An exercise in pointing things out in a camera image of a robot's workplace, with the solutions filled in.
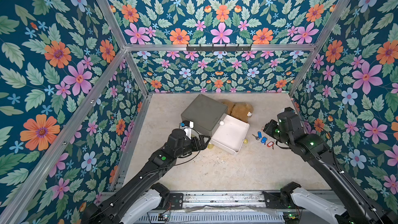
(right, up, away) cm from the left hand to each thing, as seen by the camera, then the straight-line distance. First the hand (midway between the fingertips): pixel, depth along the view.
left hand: (206, 138), depth 75 cm
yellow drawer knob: (+21, -3, +9) cm, 23 cm away
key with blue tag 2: (+35, -5, +21) cm, 41 cm away
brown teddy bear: (+21, +13, +22) cm, 33 cm away
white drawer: (+14, 0, +13) cm, 19 cm away
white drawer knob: (+8, +7, +7) cm, 13 cm away
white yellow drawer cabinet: (+2, -7, +13) cm, 15 cm away
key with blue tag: (+32, -3, +21) cm, 39 cm away
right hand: (+27, +8, -2) cm, 28 cm away
